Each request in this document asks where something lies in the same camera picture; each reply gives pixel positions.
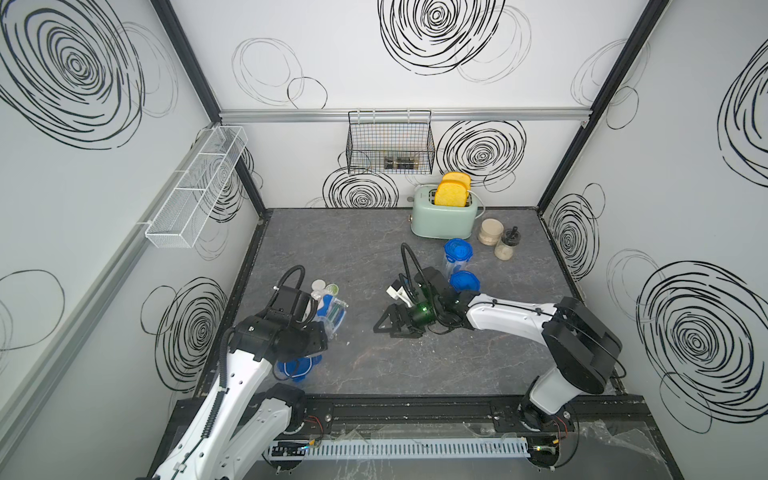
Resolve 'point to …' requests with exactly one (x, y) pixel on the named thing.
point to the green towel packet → (332, 289)
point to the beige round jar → (490, 231)
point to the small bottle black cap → (505, 245)
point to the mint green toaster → (439, 221)
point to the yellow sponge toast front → (451, 194)
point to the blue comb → (327, 298)
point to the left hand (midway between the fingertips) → (315, 342)
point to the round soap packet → (318, 285)
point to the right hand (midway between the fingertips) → (383, 335)
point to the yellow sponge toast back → (455, 177)
